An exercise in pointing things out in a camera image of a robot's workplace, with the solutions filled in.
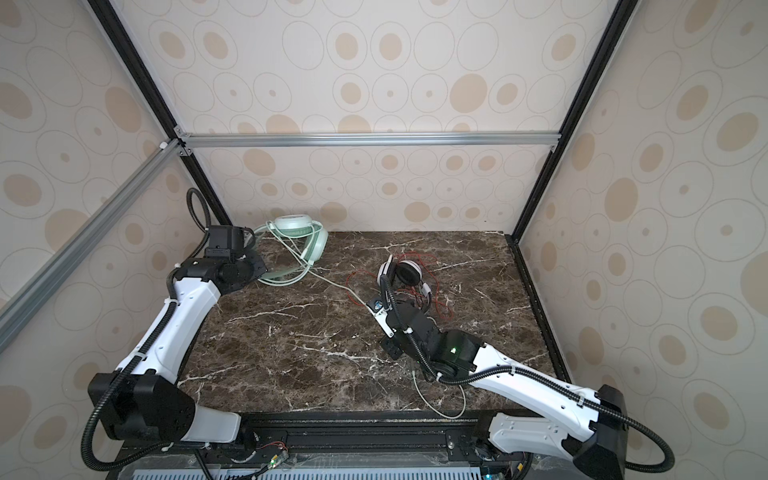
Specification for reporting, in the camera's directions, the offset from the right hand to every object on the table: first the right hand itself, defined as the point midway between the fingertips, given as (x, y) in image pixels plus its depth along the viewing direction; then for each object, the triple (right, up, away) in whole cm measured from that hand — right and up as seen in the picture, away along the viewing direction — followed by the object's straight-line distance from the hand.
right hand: (387, 321), depth 74 cm
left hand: (-32, +16, +7) cm, 37 cm away
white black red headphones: (+6, +11, +26) cm, 29 cm away
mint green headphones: (-21, +22, +2) cm, 31 cm away
